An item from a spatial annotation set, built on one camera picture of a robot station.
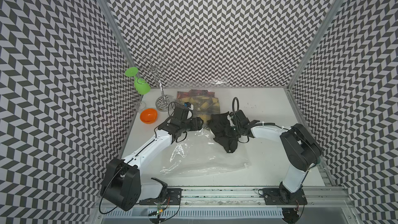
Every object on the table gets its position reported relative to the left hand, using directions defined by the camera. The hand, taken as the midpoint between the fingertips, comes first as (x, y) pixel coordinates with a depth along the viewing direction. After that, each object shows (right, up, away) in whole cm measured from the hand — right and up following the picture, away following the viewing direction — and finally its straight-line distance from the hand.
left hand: (198, 123), depth 84 cm
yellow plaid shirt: (+3, +11, +18) cm, 21 cm away
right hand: (+16, -8, +9) cm, 20 cm away
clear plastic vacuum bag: (+1, -17, +1) cm, 17 cm away
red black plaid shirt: (-6, +18, +28) cm, 34 cm away
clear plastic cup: (-40, +9, +20) cm, 46 cm away
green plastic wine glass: (-34, +22, +7) cm, 41 cm away
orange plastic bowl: (-32, +2, +13) cm, 35 cm away
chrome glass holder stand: (-25, +11, +24) cm, 36 cm away
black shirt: (+14, -6, 0) cm, 15 cm away
